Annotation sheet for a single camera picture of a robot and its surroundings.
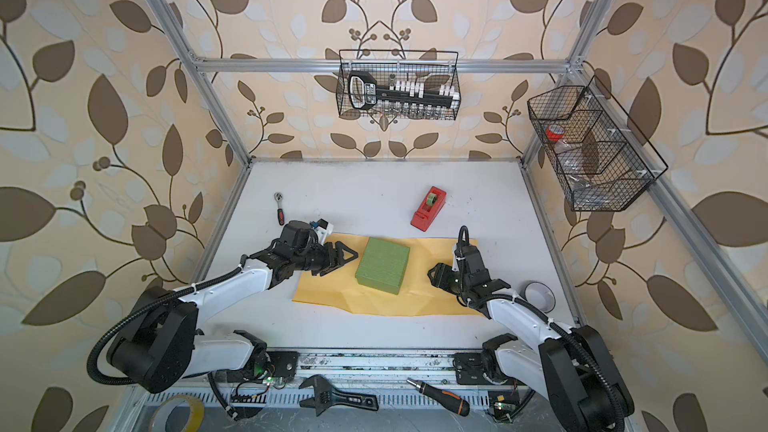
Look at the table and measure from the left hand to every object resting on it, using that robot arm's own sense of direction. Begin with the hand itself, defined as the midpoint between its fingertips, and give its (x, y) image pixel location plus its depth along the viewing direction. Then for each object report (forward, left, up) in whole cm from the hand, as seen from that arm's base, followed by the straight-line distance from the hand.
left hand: (353, 256), depth 83 cm
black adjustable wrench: (-32, +4, -9) cm, 33 cm away
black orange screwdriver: (-32, -24, -7) cm, 40 cm away
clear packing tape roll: (-38, +39, -6) cm, 55 cm away
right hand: (-2, -24, -8) cm, 26 cm away
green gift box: (-1, -9, -3) cm, 9 cm away
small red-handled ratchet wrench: (+27, +32, -9) cm, 43 cm away
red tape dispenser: (+21, -23, -5) cm, 32 cm away
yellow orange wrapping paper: (-6, -19, -10) cm, 22 cm away
